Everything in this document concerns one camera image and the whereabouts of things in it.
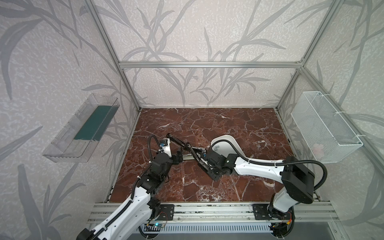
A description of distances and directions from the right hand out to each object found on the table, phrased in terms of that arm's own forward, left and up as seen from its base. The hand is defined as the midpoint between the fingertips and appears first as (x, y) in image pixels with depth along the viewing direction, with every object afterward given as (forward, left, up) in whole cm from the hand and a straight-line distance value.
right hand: (211, 166), depth 85 cm
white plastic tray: (+2, -7, +21) cm, 22 cm away
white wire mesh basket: (+1, -49, +29) cm, 57 cm away
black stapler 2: (+9, +8, 0) cm, 12 cm away
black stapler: (+12, +9, -1) cm, 15 cm away
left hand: (+8, +19, +13) cm, 24 cm away
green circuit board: (-27, +26, -3) cm, 38 cm away
